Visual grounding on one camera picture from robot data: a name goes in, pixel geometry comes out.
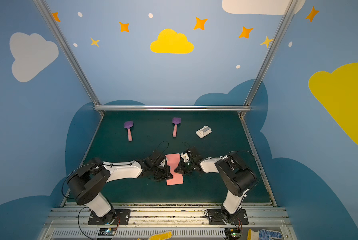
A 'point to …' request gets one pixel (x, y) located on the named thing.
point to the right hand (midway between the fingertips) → (174, 169)
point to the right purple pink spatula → (176, 120)
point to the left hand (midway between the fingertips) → (175, 178)
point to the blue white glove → (263, 234)
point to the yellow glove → (161, 235)
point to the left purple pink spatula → (128, 124)
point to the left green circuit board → (107, 231)
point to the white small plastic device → (203, 131)
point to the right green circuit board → (232, 233)
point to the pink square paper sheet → (173, 160)
